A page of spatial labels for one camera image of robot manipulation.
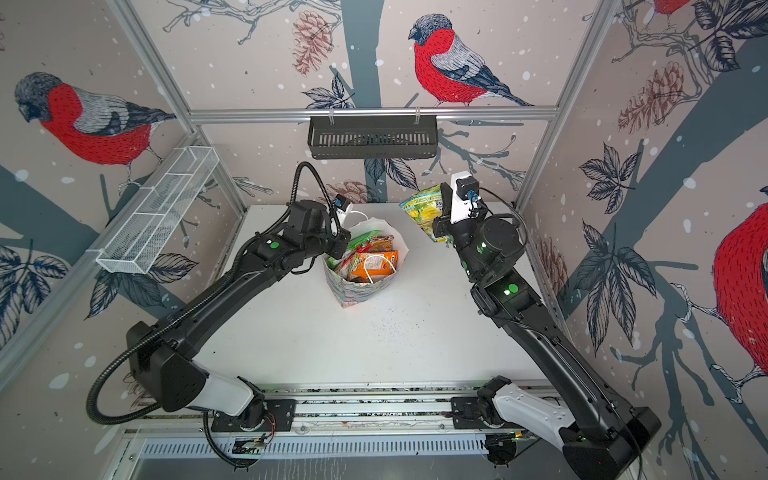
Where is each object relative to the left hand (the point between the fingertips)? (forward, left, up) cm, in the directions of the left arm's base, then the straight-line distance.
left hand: (353, 226), depth 78 cm
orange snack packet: (-5, -6, -10) cm, 13 cm away
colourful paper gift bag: (-13, +1, -13) cm, 18 cm away
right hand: (-4, -22, +19) cm, 29 cm away
